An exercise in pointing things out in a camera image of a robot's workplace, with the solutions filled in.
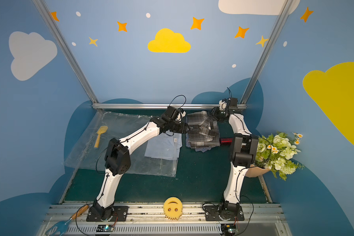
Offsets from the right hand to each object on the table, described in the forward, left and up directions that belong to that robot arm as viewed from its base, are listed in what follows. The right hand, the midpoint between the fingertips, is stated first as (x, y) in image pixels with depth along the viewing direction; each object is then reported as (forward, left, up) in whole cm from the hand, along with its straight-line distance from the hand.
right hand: (212, 112), depth 100 cm
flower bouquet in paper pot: (-36, -25, +10) cm, 45 cm away
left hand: (-16, +15, +1) cm, 22 cm away
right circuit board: (-65, -5, -16) cm, 67 cm away
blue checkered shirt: (-21, +6, -15) cm, 27 cm away
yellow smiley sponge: (-58, +23, -12) cm, 63 cm away
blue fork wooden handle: (-70, +75, -13) cm, 104 cm away
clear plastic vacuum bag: (-32, +82, -12) cm, 89 cm away
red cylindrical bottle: (-14, -11, -14) cm, 23 cm away
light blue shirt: (-21, +31, -13) cm, 40 cm away
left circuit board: (-68, +55, -16) cm, 89 cm away
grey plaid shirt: (-8, +4, -12) cm, 15 cm away
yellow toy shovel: (-10, +80, -14) cm, 82 cm away
